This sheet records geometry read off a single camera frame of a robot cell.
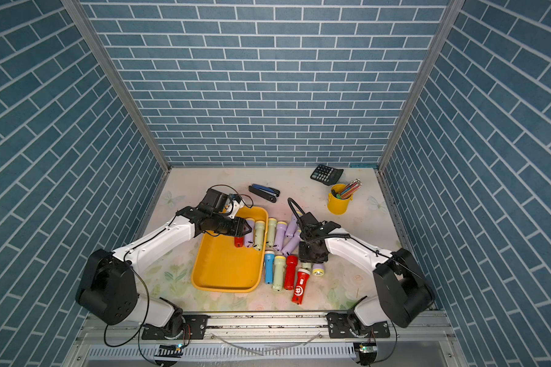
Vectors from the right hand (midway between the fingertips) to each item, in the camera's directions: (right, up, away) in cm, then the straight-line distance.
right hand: (305, 259), depth 86 cm
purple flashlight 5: (+5, -3, -3) cm, 6 cm away
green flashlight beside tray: (-13, +9, +7) cm, 17 cm away
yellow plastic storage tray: (-32, -2, -2) cm, 32 cm away
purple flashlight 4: (-5, +5, +5) cm, 8 cm away
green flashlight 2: (0, -1, -3) cm, 3 cm away
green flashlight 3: (-10, -4, -4) cm, 11 cm away
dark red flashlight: (-26, +6, +5) cm, 27 cm away
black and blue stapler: (-18, +25, +23) cm, 38 cm away
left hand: (-20, +12, -2) cm, 23 cm away
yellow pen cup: (+15, +19, +16) cm, 29 cm away
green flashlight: (-18, +9, +7) cm, 21 cm away
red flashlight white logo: (-1, -5, -4) cm, 6 cm away
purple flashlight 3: (-5, +11, +10) cm, 16 cm away
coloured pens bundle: (+19, +27, +8) cm, 33 cm away
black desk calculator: (+14, +34, +30) cm, 47 cm away
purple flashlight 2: (-9, +11, +9) cm, 17 cm away
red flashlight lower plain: (-6, -4, -2) cm, 7 cm away
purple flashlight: (-22, +7, +5) cm, 24 cm away
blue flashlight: (-13, 0, -1) cm, 14 cm away
